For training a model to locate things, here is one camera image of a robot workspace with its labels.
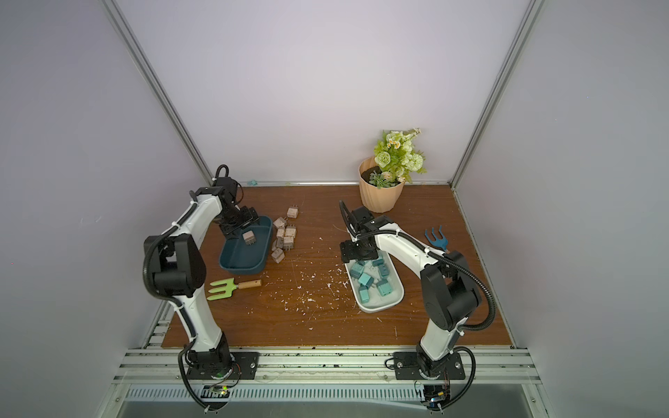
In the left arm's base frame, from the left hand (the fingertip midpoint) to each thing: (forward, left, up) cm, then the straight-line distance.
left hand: (256, 223), depth 95 cm
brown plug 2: (-1, +5, -8) cm, 9 cm away
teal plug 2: (-19, -41, -7) cm, 45 cm away
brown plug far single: (+12, -11, -8) cm, 18 cm away
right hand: (-12, -35, -2) cm, 37 cm away
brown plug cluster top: (+6, -6, -7) cm, 11 cm away
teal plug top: (-24, -40, -6) cm, 47 cm away
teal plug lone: (-16, -47, -5) cm, 50 cm away
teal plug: (-15, -38, -7) cm, 41 cm away
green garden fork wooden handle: (-21, +6, -9) cm, 24 cm away
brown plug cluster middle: (-3, -11, -9) cm, 14 cm away
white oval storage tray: (-19, -44, -9) cm, 49 cm away
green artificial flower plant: (+18, -52, +17) cm, 57 cm away
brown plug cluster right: (+2, -12, -8) cm, 14 cm away
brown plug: (-10, -9, -6) cm, 15 cm away
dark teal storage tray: (-8, +9, -13) cm, 17 cm away
